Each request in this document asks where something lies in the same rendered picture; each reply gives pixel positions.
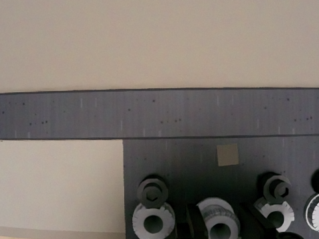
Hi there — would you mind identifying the long black flat bar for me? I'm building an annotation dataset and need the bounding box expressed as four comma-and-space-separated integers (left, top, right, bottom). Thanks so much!
0, 88, 319, 140

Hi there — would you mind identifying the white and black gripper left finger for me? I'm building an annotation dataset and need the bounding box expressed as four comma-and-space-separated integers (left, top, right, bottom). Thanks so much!
175, 204, 209, 239

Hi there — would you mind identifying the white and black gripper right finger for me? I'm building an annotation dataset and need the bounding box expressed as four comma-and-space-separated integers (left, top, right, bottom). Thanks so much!
237, 202, 304, 239

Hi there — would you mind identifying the grey flanged bushing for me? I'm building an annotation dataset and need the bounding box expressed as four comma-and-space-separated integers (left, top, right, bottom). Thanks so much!
201, 205, 241, 239

